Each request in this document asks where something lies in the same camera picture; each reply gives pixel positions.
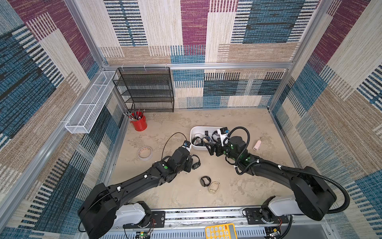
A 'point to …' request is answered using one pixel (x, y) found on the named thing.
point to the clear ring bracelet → (144, 159)
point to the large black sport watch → (197, 141)
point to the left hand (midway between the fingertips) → (191, 159)
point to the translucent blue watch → (206, 139)
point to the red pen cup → (140, 125)
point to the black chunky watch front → (197, 165)
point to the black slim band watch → (202, 180)
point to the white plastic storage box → (201, 130)
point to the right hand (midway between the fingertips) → (213, 143)
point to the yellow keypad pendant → (226, 231)
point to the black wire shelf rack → (146, 88)
